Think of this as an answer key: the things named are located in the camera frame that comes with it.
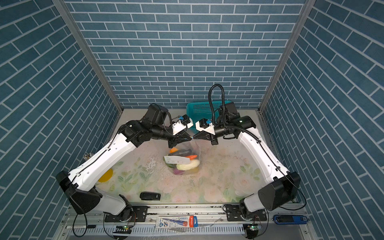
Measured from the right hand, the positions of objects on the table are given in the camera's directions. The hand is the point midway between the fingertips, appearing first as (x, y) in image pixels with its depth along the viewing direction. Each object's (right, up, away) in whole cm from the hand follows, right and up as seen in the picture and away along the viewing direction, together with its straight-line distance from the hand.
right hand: (194, 133), depth 68 cm
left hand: (-2, -1, -2) cm, 3 cm away
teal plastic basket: (0, +15, +47) cm, 49 cm away
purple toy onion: (-10, -22, +14) cm, 28 cm away
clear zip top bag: (-6, -14, +8) cm, 17 cm away
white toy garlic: (-1, -18, +13) cm, 22 cm away
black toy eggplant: (-7, -11, +12) cm, 18 cm away
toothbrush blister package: (-9, -43, +2) cm, 44 cm away
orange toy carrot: (-2, -14, +13) cm, 19 cm away
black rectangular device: (-24, -34, +9) cm, 42 cm away
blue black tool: (+45, -40, 0) cm, 60 cm away
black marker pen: (-54, -44, +1) cm, 69 cm away
